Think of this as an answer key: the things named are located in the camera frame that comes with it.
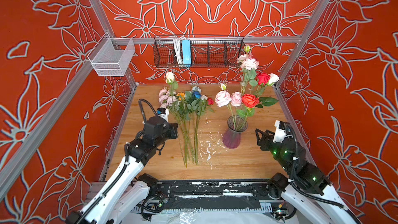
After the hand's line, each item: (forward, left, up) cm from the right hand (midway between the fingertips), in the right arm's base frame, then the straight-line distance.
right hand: (258, 130), depth 70 cm
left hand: (+5, +38, -2) cm, 38 cm away
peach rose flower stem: (+23, +41, +12) cm, 49 cm away
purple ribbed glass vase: (+6, +8, -5) cm, 11 cm away
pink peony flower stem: (+12, +11, +8) cm, 18 cm away
